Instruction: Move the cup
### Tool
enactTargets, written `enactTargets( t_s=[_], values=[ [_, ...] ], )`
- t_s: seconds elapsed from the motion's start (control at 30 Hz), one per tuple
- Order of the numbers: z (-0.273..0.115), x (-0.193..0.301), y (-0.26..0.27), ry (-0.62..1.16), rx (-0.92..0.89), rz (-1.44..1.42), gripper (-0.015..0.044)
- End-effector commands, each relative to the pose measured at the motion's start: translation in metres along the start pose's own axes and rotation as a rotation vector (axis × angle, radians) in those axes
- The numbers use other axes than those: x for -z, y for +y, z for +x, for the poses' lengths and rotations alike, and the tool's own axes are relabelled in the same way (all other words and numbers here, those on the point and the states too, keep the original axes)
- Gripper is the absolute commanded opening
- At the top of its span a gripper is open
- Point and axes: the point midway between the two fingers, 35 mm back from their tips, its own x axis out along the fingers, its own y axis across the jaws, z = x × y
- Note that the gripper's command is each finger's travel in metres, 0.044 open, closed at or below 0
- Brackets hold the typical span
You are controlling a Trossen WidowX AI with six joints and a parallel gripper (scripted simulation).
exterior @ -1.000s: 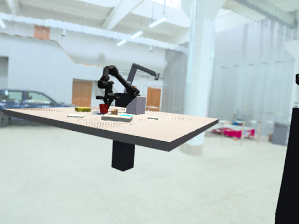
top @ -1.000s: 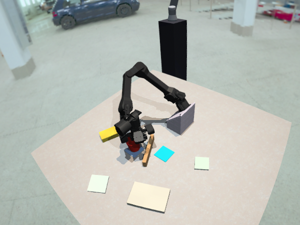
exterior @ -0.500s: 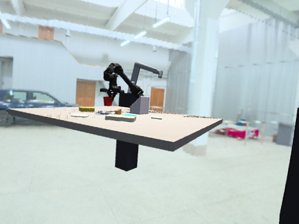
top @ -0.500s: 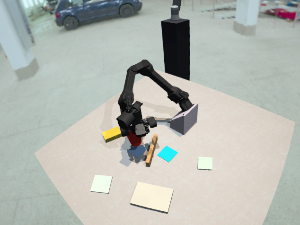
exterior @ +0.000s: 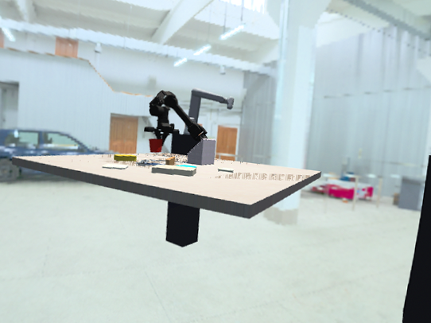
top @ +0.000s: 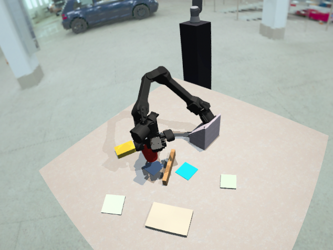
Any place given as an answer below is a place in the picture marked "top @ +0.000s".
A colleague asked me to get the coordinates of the cream flat rectangular slab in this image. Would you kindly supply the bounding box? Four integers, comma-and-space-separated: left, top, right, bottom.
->
145, 202, 193, 237

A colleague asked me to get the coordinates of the red cup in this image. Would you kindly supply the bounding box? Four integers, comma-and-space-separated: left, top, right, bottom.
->
142, 144, 158, 162

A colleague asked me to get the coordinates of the yellow rectangular block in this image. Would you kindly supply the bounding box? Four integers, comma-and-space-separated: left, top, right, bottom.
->
114, 141, 136, 158

